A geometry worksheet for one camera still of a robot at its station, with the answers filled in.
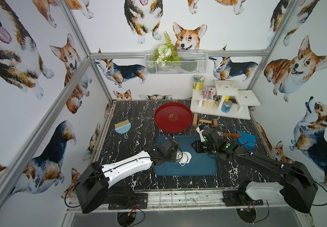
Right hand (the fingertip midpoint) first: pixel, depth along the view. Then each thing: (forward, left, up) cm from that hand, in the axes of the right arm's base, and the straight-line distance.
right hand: (195, 140), depth 82 cm
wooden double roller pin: (+23, -5, -12) cm, 26 cm away
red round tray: (+27, +13, -13) cm, 33 cm away
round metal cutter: (-8, +7, -6) cm, 12 cm away
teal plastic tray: (-10, -3, -12) cm, 16 cm away
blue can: (+32, -28, -6) cm, 43 cm away
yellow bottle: (+37, -28, -2) cm, 47 cm away
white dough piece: (-8, +4, -13) cm, 15 cm away
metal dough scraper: (+8, -24, -8) cm, 26 cm away
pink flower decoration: (+31, -11, +8) cm, 34 cm away
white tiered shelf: (+34, -36, 0) cm, 50 cm away
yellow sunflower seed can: (+43, -6, +8) cm, 44 cm away
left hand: (-4, +13, -4) cm, 14 cm away
